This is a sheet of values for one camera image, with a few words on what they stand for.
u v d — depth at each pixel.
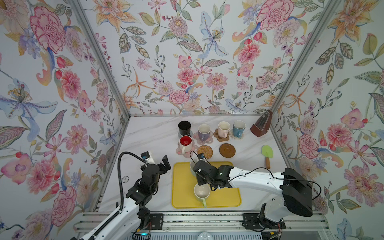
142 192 0.60
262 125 1.04
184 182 0.86
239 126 1.03
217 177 0.59
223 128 1.01
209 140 1.06
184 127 1.01
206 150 1.01
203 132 1.06
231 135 1.08
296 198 0.41
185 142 1.02
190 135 1.01
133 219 0.61
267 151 1.01
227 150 1.01
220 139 1.07
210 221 0.76
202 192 0.82
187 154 0.98
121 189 0.53
